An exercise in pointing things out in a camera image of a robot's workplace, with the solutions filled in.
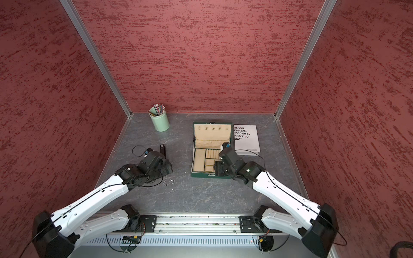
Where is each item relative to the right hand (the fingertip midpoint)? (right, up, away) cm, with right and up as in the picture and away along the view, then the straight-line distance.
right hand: (218, 169), depth 77 cm
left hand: (-28, -2, +2) cm, 28 cm away
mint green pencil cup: (-38, +25, +29) cm, 54 cm away
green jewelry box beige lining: (-6, +14, +17) cm, 23 cm away
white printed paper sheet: (+20, +14, +26) cm, 35 cm away
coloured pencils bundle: (-38, +34, +26) cm, 57 cm away
